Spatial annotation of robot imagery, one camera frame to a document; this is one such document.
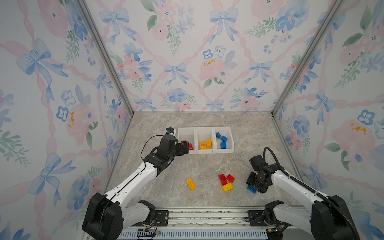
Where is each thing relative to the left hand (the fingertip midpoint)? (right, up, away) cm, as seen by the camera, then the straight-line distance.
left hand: (182, 142), depth 82 cm
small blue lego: (+27, +1, +21) cm, 34 cm away
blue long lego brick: (+36, -23, -6) cm, 43 cm away
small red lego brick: (+27, -21, +5) cm, 35 cm away
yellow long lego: (+16, -2, +19) cm, 25 cm away
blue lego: (+26, -4, +18) cm, 32 cm away
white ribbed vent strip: (+9, -42, -12) cm, 45 cm away
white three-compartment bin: (+7, +3, +15) cm, 17 cm away
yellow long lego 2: (+5, -24, +2) cm, 24 cm away
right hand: (+38, -24, +3) cm, 45 cm away
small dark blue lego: (+23, +3, +21) cm, 31 cm away
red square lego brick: (+4, -5, +17) cm, 18 cm away
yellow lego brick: (+25, -25, +1) cm, 35 cm away
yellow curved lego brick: (+12, -3, +16) cm, 20 cm away
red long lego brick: (+23, -22, +3) cm, 32 cm away
